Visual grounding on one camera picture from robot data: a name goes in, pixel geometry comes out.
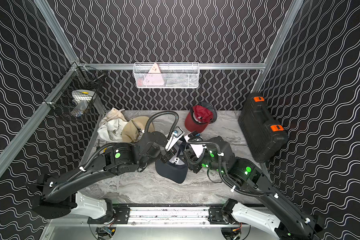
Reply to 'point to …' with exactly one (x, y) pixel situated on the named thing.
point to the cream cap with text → (116, 113)
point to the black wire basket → (73, 96)
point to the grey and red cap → (204, 113)
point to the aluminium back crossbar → (173, 66)
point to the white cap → (111, 131)
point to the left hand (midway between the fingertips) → (174, 138)
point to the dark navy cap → (173, 169)
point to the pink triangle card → (154, 77)
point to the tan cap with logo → (135, 128)
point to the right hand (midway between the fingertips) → (183, 151)
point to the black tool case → (262, 136)
